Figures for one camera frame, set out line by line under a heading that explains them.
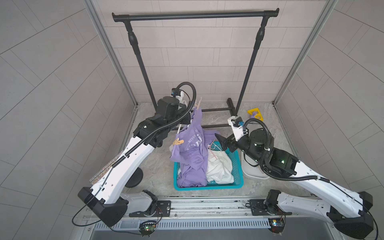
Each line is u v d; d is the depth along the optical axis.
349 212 0.38
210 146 0.82
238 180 0.75
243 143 0.54
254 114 1.02
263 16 0.59
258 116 1.08
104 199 0.36
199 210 0.72
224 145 0.56
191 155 0.73
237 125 0.50
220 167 0.77
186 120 0.57
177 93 0.55
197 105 0.75
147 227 0.64
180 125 0.61
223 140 0.54
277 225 0.68
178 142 0.58
